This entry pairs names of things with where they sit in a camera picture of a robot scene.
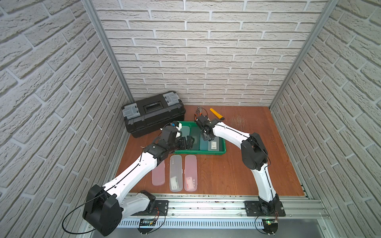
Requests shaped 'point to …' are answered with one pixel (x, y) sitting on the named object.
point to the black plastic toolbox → (148, 115)
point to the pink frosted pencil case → (158, 174)
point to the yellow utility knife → (218, 115)
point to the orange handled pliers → (200, 111)
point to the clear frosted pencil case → (185, 131)
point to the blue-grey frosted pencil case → (204, 144)
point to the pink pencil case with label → (190, 173)
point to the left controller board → (146, 225)
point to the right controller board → (270, 225)
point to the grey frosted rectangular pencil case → (214, 145)
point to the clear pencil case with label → (176, 173)
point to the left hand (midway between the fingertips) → (190, 138)
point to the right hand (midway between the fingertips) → (214, 132)
